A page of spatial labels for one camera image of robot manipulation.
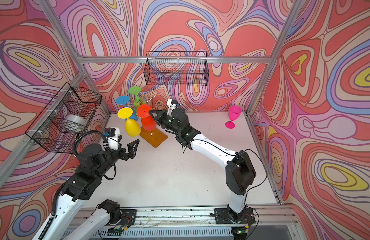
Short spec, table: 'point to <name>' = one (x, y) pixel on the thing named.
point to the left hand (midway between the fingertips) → (131, 137)
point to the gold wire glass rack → (135, 103)
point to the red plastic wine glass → (148, 123)
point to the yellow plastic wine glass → (132, 128)
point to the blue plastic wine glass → (123, 100)
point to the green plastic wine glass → (135, 90)
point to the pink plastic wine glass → (234, 113)
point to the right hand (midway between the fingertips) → (148, 114)
